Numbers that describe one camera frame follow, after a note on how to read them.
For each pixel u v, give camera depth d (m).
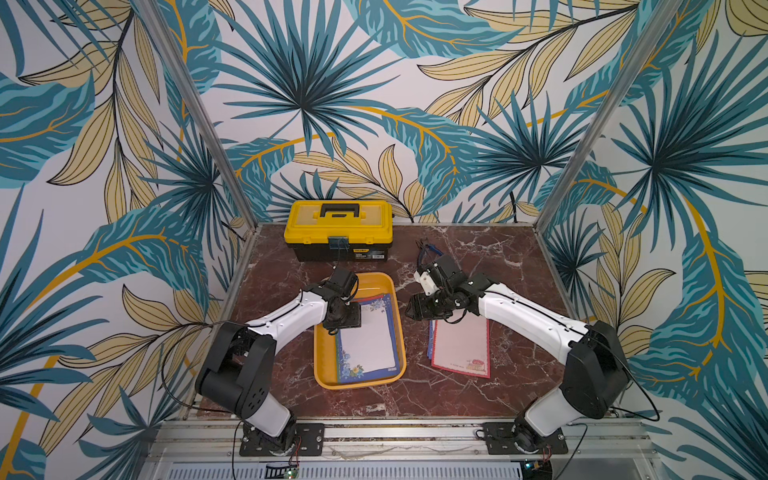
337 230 0.95
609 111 0.85
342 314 0.72
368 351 0.86
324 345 0.88
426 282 0.77
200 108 0.84
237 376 0.43
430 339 0.90
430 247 1.13
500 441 0.73
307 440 0.73
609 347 0.45
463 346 0.90
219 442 0.75
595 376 0.43
